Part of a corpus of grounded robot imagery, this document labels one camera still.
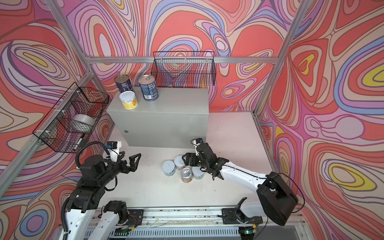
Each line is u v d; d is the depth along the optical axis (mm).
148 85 706
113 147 575
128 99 705
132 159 616
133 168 619
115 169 577
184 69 977
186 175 842
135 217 724
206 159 638
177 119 1074
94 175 495
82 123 709
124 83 728
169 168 856
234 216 733
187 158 734
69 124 749
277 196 424
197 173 825
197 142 764
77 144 718
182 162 864
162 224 725
